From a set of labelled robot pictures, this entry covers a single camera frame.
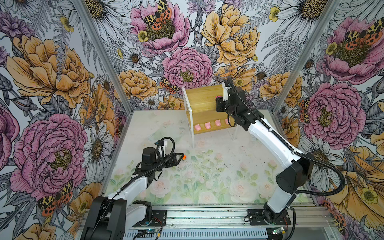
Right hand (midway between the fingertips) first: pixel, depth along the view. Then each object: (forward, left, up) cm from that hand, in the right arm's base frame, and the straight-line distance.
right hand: (218, 102), depth 79 cm
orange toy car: (-13, +20, -32) cm, 40 cm away
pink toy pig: (-3, +11, -16) cm, 19 cm away
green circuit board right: (-52, -26, -34) cm, 68 cm away
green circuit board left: (-51, +35, -33) cm, 70 cm away
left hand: (-19, +22, -25) cm, 38 cm away
